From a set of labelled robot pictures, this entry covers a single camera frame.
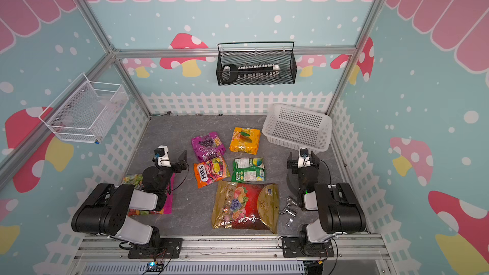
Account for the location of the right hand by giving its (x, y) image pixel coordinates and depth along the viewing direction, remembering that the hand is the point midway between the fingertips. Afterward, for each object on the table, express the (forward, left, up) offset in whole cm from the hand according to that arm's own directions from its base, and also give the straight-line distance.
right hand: (302, 151), depth 90 cm
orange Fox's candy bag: (-5, +45, -9) cm, 46 cm away
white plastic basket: (+24, -3, -10) cm, 26 cm away
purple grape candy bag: (+8, +47, -6) cm, 48 cm away
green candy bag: (-4, +26, -9) cm, 28 cm away
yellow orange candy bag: (+12, +28, -6) cm, 31 cm away
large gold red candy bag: (-23, +27, -7) cm, 36 cm away
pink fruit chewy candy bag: (-10, +79, -7) cm, 79 cm away
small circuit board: (-43, +62, -13) cm, 77 cm away
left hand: (0, +59, +1) cm, 59 cm away
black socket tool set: (+29, +33, +25) cm, 51 cm away
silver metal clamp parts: (-25, +8, -9) cm, 27 cm away
